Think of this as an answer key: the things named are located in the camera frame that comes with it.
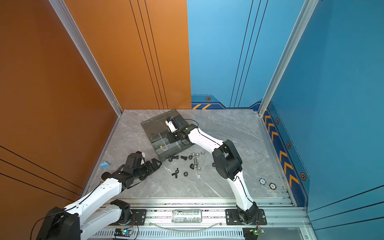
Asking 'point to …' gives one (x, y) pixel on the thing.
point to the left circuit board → (123, 232)
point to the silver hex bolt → (195, 163)
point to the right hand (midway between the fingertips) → (168, 137)
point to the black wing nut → (177, 172)
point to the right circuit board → (252, 233)
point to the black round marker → (272, 186)
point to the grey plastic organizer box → (157, 129)
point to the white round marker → (262, 181)
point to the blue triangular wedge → (104, 165)
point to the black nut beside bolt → (191, 166)
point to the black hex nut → (185, 174)
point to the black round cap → (106, 175)
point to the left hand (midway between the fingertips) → (158, 165)
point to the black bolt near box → (170, 158)
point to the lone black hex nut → (213, 164)
